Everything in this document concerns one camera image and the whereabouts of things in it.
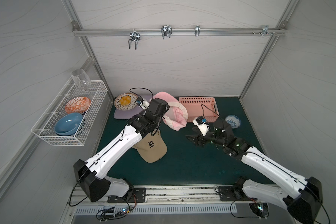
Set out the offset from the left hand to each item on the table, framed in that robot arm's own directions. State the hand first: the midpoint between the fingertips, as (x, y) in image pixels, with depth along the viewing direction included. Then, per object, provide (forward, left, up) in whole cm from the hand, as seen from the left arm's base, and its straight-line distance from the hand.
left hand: (161, 107), depth 73 cm
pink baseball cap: (+3, -8, -11) cm, 14 cm away
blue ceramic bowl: (-15, +41, +4) cm, 44 cm away
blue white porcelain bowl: (+14, -52, -29) cm, 61 cm away
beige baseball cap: (-11, +7, -27) cm, 30 cm away
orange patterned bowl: (-1, +43, +3) cm, 44 cm away
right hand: (-9, -15, -8) cm, 20 cm away
